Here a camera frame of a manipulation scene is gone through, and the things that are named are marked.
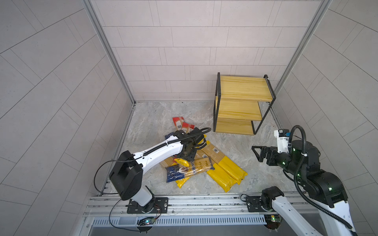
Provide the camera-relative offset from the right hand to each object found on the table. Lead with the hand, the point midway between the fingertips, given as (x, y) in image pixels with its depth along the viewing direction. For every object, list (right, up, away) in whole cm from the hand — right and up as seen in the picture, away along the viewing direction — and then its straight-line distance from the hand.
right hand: (259, 147), depth 64 cm
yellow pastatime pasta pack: (-37, -17, +13) cm, 42 cm away
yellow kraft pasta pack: (-6, -18, +16) cm, 25 cm away
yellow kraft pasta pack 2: (-15, -18, +15) cm, 28 cm away
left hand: (-31, -9, +18) cm, 37 cm away
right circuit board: (+8, -36, +4) cm, 37 cm away
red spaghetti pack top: (-35, +5, +32) cm, 48 cm away
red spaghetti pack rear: (-39, +8, +35) cm, 53 cm away
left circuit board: (-50, -33, +1) cm, 60 cm away
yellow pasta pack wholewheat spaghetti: (-34, -9, +7) cm, 35 cm away
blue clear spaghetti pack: (-26, -14, +15) cm, 33 cm away
